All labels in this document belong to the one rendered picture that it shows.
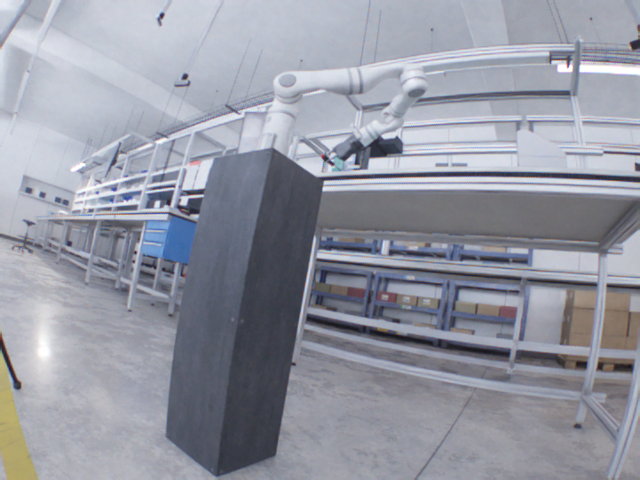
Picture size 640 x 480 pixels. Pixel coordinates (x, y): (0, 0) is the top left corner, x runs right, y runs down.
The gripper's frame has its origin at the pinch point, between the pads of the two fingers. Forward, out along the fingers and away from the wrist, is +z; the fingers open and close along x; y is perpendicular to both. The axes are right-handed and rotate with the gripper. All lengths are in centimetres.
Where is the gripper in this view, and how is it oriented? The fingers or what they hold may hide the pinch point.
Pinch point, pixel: (324, 160)
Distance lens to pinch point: 146.7
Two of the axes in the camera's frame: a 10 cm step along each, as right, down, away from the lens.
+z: -7.9, 4.9, 3.6
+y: 5.2, 2.3, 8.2
